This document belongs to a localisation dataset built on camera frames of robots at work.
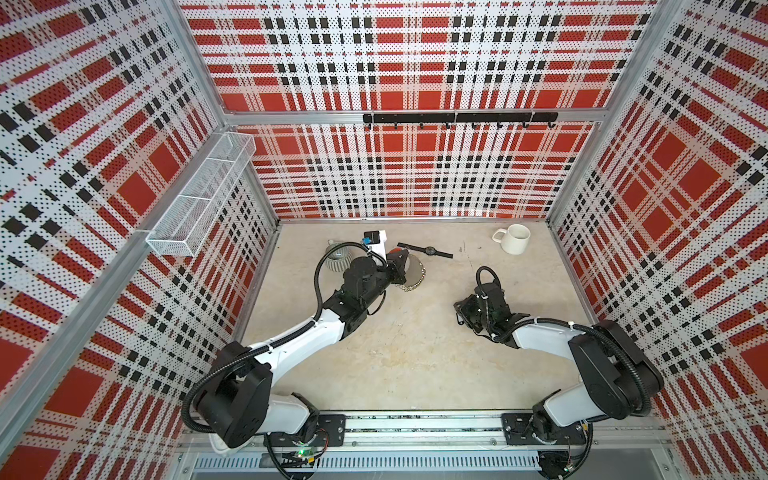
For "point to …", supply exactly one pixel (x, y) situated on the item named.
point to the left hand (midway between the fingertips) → (409, 255)
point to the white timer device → (220, 446)
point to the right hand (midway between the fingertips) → (455, 307)
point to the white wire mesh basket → (184, 226)
